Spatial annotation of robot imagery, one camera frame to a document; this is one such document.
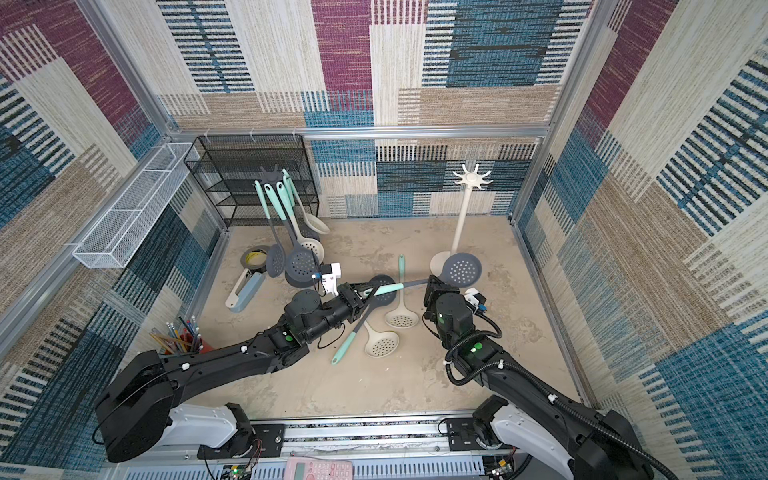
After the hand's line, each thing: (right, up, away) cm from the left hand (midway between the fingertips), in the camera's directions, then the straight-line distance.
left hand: (382, 286), depth 71 cm
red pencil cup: (-53, -15, +8) cm, 55 cm away
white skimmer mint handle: (-24, +18, +33) cm, 44 cm away
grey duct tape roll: (-47, +6, +40) cm, 62 cm away
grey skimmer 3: (-2, -2, +28) cm, 28 cm away
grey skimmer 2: (-32, +6, +20) cm, 39 cm away
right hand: (+11, +2, +7) cm, 14 cm away
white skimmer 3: (-1, -19, +17) cm, 26 cm away
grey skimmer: (-24, +4, +20) cm, 32 cm away
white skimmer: (-24, +10, +22) cm, 34 cm away
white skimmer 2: (+5, -13, +22) cm, 26 cm away
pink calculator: (-16, -41, -2) cm, 44 cm away
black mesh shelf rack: (-55, +37, +34) cm, 74 cm away
